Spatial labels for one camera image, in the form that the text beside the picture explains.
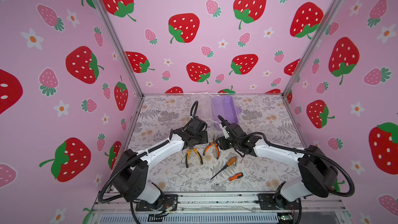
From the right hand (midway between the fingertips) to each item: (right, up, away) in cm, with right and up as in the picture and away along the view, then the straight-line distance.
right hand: (218, 139), depth 87 cm
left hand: (-7, +2, -1) cm, 7 cm away
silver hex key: (+16, -17, -3) cm, 24 cm away
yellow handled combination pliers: (-18, -9, +3) cm, 20 cm away
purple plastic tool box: (+6, +19, +24) cm, 32 cm away
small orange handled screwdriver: (+10, -18, -6) cm, 22 cm away
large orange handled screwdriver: (+8, -12, -1) cm, 14 cm away
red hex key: (+14, -12, +1) cm, 18 cm away
